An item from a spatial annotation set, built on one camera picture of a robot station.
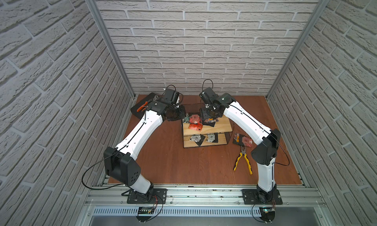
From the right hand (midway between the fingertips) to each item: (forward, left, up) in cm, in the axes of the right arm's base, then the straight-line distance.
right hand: (209, 113), depth 84 cm
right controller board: (-48, -24, -20) cm, 57 cm away
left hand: (-1, +13, +4) cm, 13 cm away
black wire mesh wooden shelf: (-4, -7, -18) cm, 20 cm away
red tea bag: (-1, +9, -3) cm, 9 cm away
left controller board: (-44, +37, -22) cm, 61 cm away
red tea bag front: (-7, +7, -3) cm, 10 cm away
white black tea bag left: (-7, +7, -17) cm, 20 cm away
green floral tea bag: (-1, +14, -3) cm, 14 cm away
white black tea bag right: (-7, -3, -18) cm, 19 cm away
